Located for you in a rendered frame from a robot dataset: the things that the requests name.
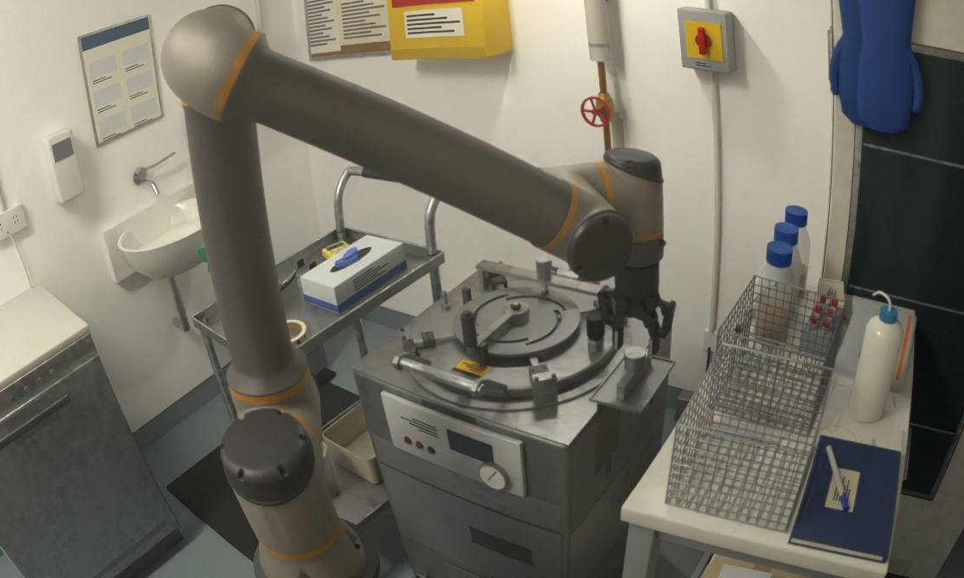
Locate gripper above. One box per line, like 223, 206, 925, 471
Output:
597, 262, 678, 356

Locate grey deadweight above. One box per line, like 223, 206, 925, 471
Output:
615, 346, 652, 401

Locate round grey sterilizer lid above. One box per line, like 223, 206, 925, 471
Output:
403, 276, 625, 412

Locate steel lid grab bar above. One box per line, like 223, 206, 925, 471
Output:
392, 353, 508, 400

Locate grey steel sterilizer body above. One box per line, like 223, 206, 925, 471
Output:
353, 259, 677, 578

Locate grey latch block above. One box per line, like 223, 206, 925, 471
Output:
529, 362, 562, 409

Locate blue capped bottle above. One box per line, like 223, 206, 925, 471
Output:
783, 204, 814, 290
757, 239, 801, 342
772, 220, 804, 270

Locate red capped tube rack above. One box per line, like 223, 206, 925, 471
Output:
805, 292, 845, 332

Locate white table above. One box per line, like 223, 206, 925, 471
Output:
619, 295, 918, 578

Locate red valve wheel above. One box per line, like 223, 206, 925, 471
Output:
579, 95, 614, 129

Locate copper pipe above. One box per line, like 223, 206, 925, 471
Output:
596, 60, 617, 154

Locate white control panel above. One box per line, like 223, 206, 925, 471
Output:
379, 390, 529, 498

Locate white wash bottle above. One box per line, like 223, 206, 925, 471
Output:
848, 289, 906, 425

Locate white blue pen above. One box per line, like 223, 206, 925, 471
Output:
824, 442, 852, 513

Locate orange pencil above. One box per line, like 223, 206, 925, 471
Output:
893, 311, 914, 383

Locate steel trolley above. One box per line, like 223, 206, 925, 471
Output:
192, 166, 447, 420

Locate white blue glove box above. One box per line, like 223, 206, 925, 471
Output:
299, 234, 409, 315

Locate dark glass door cabinet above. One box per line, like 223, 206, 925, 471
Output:
821, 44, 964, 501

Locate blue notebook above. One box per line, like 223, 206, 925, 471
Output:
788, 434, 905, 563

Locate beige plastic bin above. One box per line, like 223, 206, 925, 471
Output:
321, 400, 385, 486

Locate blue heat gloves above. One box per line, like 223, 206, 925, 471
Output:
827, 0, 924, 136

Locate white text notice board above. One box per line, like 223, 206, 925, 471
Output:
302, 0, 393, 61

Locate black floor mat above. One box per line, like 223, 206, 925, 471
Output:
166, 380, 362, 562

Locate white wash basin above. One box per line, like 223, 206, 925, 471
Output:
101, 185, 207, 282

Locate white soap dispenser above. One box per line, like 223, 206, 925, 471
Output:
41, 127, 87, 204

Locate grey under-counter washer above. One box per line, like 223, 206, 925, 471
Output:
0, 286, 184, 578

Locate grey parking rail tray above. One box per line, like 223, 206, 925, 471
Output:
591, 353, 676, 415

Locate grey spoke handle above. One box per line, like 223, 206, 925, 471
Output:
452, 288, 584, 367

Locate white wall conduit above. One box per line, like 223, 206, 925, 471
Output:
709, 71, 725, 342

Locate steel wire basket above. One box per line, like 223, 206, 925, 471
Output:
715, 274, 847, 366
664, 333, 838, 533

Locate grey yellow isolator switch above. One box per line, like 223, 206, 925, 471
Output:
676, 5, 738, 76

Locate white wall cylinder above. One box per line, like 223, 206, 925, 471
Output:
583, 0, 617, 65

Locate yellow wall box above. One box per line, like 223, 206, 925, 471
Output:
386, 0, 516, 62

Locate steel wall faucet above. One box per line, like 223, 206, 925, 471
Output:
132, 151, 177, 197

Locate blue white wall poster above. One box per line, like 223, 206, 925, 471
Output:
77, 14, 165, 148

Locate white wall socket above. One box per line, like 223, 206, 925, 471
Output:
0, 202, 30, 245

